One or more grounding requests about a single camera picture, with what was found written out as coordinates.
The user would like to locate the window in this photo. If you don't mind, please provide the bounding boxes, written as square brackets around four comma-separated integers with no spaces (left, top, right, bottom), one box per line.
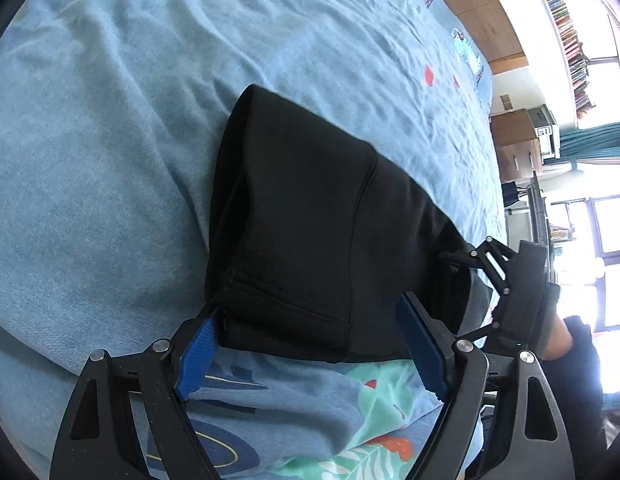
[550,195,620,323]

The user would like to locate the black pants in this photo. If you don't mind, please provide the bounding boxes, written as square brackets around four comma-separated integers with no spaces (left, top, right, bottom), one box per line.
[204,84,491,365]

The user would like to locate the teal curtain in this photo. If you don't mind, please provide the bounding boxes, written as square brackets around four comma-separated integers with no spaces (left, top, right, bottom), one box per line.
[560,121,620,167]

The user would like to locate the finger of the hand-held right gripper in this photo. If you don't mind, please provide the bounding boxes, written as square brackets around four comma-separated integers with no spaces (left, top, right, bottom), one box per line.
[440,237,522,302]
[455,305,505,342]

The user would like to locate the glass-topped desk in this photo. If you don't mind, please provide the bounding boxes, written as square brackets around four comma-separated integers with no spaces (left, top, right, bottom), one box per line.
[507,175,560,281]

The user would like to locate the row of books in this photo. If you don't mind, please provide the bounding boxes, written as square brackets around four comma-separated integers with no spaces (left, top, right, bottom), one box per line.
[525,0,596,112]

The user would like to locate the blue printed bed sheet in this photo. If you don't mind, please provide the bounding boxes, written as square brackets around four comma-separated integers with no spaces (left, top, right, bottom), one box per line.
[0,0,508,480]

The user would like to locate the black bag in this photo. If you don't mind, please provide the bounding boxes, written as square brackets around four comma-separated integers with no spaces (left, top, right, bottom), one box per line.
[501,180,522,209]

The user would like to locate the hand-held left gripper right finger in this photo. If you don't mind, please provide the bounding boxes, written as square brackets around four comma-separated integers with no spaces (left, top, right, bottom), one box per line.
[395,291,576,480]

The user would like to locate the person's right forearm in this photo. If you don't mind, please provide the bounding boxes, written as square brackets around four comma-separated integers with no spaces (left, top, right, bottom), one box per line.
[540,314,608,466]

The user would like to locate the wooden chest of drawers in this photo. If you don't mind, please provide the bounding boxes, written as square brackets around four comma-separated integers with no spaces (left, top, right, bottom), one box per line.
[490,110,546,183]

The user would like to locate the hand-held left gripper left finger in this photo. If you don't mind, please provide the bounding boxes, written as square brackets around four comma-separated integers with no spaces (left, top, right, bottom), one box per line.
[49,302,226,480]

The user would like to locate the white printer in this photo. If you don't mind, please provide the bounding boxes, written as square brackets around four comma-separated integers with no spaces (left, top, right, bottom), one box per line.
[527,105,562,161]

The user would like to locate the wooden headboard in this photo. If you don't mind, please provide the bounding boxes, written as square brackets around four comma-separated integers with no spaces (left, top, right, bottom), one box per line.
[415,0,531,76]

